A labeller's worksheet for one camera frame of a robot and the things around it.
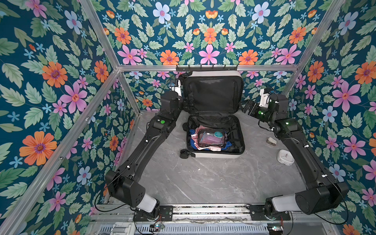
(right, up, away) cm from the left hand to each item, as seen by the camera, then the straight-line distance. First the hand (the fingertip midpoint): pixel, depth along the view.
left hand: (185, 88), depth 69 cm
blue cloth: (+3, -31, +21) cm, 37 cm away
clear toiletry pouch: (+15, -26, +24) cm, 39 cm away
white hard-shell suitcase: (+16, -1, +29) cm, 34 cm away
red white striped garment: (+4, -25, +24) cm, 35 cm away
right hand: (+30, -7, +4) cm, 31 cm away
